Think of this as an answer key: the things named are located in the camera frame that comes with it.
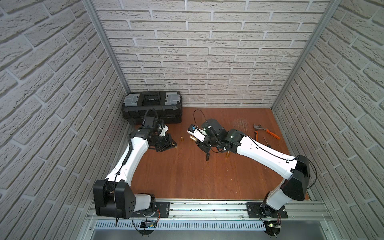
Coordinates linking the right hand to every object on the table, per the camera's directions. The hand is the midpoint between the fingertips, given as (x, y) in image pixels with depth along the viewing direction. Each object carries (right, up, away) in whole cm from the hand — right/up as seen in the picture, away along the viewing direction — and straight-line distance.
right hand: (200, 139), depth 77 cm
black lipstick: (+5, -12, +11) cm, 17 cm away
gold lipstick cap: (-12, -2, +21) cm, 24 cm away
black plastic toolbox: (-21, +21, +21) cm, 36 cm away
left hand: (-12, -2, +2) cm, 13 cm away
